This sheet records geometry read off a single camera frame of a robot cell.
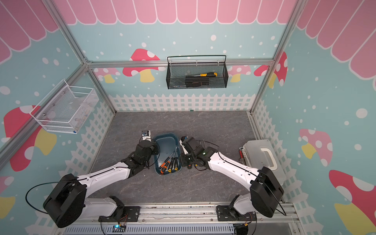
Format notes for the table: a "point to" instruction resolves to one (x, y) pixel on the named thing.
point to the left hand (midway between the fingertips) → (155, 143)
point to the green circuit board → (118, 228)
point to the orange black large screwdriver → (189, 166)
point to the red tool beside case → (241, 152)
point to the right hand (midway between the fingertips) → (181, 159)
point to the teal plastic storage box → (167, 142)
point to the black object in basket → (197, 82)
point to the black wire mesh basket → (188, 75)
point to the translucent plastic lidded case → (261, 153)
